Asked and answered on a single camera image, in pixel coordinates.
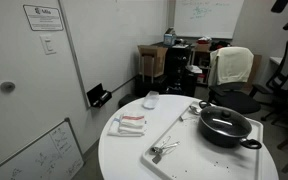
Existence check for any small metal measuring spoon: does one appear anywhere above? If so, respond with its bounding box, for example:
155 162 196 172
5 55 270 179
179 111 194 123

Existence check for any small leaning whiteboard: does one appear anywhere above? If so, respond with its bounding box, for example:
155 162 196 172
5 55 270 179
0 117 85 180

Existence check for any black cooking pot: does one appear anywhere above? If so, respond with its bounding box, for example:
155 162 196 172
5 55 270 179
197 100 263 150

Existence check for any black marker holder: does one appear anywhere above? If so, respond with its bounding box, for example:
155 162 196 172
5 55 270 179
86 82 113 109

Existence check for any white plastic tray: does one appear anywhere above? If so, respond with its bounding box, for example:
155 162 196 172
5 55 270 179
141 99 264 180

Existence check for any wooden shelf unit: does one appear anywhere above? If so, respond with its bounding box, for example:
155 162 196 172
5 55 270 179
190 41 215 86

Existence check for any white printed wall sign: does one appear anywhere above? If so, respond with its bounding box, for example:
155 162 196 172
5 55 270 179
22 3 65 32

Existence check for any tall black cabinet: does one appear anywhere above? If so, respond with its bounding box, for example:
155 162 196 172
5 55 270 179
163 43 198 97

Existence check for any blue tissue box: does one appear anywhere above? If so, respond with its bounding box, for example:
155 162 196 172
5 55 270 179
162 27 178 47

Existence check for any black mesh office chair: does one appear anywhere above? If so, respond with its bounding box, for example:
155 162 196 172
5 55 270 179
248 16 288 123

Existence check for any glass pot lid black knob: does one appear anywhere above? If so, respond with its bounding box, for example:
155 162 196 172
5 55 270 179
199 105 253 138

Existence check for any white light switch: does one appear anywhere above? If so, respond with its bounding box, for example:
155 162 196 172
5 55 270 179
39 33 57 56

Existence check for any large metal serving spoon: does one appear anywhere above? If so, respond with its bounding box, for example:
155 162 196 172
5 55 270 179
188 104 204 116

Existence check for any black angled object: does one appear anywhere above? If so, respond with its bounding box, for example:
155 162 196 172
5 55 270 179
270 0 288 14

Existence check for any clear plastic container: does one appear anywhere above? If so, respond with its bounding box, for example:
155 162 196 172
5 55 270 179
142 90 161 110

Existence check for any brown cardboard box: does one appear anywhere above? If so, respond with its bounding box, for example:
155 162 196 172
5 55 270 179
137 44 169 79

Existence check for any whiteboard with green writing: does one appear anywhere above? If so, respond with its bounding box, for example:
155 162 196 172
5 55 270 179
173 0 245 40

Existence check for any black low cabinet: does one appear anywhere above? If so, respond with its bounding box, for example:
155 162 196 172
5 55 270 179
134 74 169 98

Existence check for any black padded office chair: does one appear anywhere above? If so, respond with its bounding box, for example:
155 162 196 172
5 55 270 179
207 81 262 116

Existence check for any large wall whiteboard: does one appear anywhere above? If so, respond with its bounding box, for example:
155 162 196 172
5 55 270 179
57 0 169 110

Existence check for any metal measuring spoon set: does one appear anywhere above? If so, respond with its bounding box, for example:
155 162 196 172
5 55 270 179
150 135 182 165

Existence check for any cream cloth on chair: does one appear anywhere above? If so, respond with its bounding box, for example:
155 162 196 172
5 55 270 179
207 46 255 88

